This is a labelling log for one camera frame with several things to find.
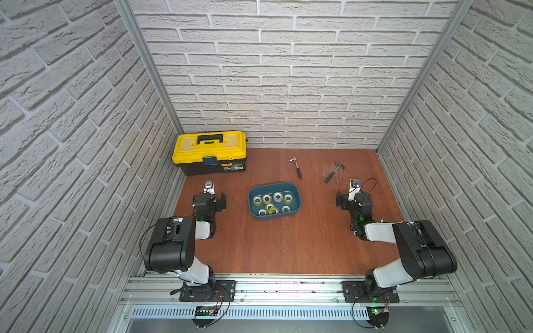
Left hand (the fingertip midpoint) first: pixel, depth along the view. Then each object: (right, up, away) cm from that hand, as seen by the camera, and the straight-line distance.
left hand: (212, 189), depth 94 cm
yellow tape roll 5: (+29, -10, -2) cm, 30 cm away
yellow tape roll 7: (+35, -9, +1) cm, 36 cm away
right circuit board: (+65, -42, -24) cm, 81 cm away
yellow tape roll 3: (+36, -5, +4) cm, 36 cm away
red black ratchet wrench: (+42, +9, +16) cm, 46 cm away
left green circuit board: (+4, -41, -21) cm, 47 cm away
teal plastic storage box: (+34, 0, +9) cm, 35 cm away
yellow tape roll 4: (+26, -8, +1) cm, 28 cm away
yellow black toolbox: (-1, +18, +3) cm, 18 cm away
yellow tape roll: (+21, -6, +3) cm, 22 cm away
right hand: (+65, -1, 0) cm, 65 cm away
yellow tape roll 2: (+25, -5, +3) cm, 26 cm away
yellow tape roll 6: (+23, -10, -1) cm, 26 cm away
